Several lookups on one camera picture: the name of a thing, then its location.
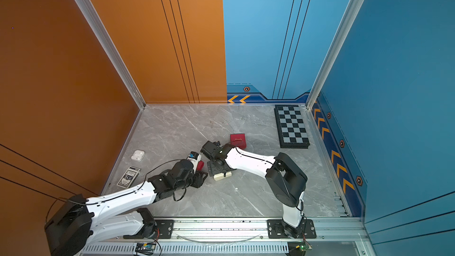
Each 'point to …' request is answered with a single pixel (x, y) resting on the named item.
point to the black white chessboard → (292, 130)
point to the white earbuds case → (138, 155)
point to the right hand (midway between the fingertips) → (219, 169)
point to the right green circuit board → (298, 248)
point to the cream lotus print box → (220, 176)
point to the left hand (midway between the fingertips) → (206, 171)
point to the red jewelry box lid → (238, 140)
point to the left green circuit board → (147, 248)
